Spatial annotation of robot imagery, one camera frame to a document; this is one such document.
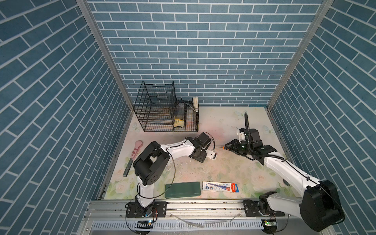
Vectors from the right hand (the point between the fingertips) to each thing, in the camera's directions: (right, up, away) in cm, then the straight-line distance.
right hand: (225, 144), depth 84 cm
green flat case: (-26, -25, -5) cm, 36 cm away
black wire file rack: (-51, +25, +36) cm, 67 cm away
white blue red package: (-4, -23, -3) cm, 24 cm away
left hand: (-15, -9, +9) cm, 20 cm away
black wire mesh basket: (-24, +17, +32) cm, 44 cm away
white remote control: (-7, -9, +9) cm, 14 cm away
